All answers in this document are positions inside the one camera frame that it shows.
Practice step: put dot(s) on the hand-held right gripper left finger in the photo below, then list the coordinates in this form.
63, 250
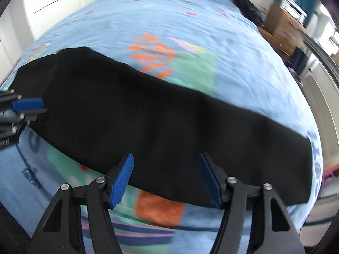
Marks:
123, 180

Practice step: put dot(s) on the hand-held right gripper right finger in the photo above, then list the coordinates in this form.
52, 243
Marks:
212, 182

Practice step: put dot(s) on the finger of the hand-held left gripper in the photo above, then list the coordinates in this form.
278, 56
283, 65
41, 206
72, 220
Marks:
27, 104
26, 114

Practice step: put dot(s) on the black pants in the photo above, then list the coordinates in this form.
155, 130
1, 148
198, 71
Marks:
159, 132

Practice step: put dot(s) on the dark cloth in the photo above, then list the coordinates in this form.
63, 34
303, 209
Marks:
10, 232

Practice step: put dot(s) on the white wardrobe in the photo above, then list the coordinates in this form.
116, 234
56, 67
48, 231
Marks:
53, 0

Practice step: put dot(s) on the blue printed bed sheet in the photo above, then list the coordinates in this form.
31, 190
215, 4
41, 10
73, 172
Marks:
132, 18

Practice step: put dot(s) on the white low cabinet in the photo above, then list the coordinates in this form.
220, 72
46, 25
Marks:
323, 98

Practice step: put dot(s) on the dark paper bag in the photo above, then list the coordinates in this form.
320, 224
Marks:
299, 60

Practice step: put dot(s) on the wooden dresser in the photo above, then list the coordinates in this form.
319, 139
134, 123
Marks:
280, 23

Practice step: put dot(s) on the black backpack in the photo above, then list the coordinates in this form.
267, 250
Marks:
249, 9

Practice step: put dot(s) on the grey printer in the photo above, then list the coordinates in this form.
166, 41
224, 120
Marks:
291, 6

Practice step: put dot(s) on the grey metal rail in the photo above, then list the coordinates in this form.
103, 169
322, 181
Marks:
321, 54

